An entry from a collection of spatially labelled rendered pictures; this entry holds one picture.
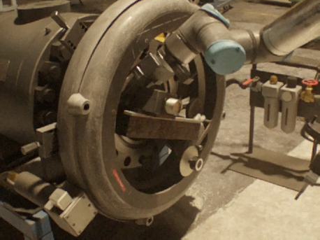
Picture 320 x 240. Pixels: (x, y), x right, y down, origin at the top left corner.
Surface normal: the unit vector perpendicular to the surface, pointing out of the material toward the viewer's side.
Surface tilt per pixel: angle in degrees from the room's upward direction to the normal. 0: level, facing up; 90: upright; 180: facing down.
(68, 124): 75
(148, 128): 90
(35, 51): 44
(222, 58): 109
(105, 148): 90
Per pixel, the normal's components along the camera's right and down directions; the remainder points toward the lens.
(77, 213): 0.79, 0.21
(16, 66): -0.54, -0.21
